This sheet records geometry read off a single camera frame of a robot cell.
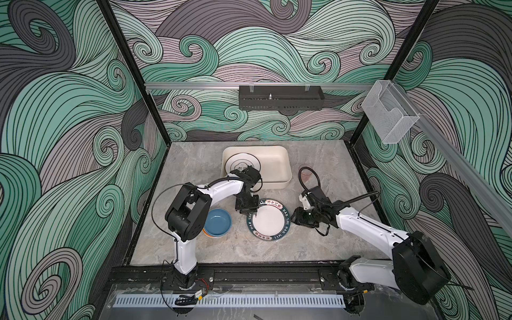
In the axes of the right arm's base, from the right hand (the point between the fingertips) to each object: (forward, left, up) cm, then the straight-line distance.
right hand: (293, 220), depth 85 cm
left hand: (+4, +16, 0) cm, 17 cm away
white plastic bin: (+30, +5, -4) cm, 30 cm away
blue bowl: (-4, +31, +6) cm, 32 cm away
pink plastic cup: (+23, -9, +3) cm, 24 cm away
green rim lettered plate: (0, +9, -2) cm, 9 cm away
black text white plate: (+35, +25, -3) cm, 43 cm away
